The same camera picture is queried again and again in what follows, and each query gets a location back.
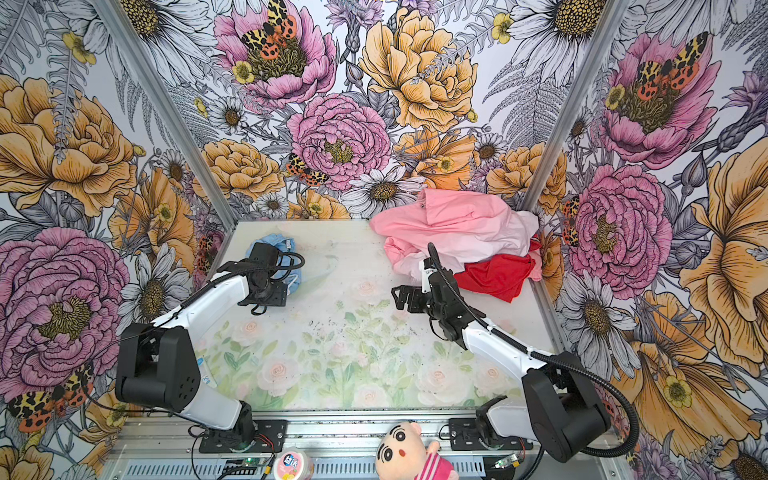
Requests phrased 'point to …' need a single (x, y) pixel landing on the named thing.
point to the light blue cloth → (291, 274)
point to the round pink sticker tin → (292, 465)
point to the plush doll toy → (403, 454)
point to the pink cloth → (462, 228)
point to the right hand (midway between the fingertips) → (406, 299)
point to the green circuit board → (245, 466)
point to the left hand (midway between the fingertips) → (264, 304)
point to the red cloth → (501, 275)
